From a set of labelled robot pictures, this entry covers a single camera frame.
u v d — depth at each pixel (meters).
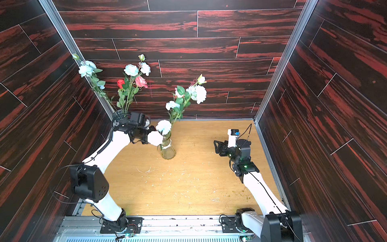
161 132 0.65
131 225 0.73
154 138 0.59
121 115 0.98
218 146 0.73
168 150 0.97
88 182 0.46
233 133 0.69
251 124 1.19
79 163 0.47
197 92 0.63
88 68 0.81
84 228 0.74
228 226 0.72
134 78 0.84
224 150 0.72
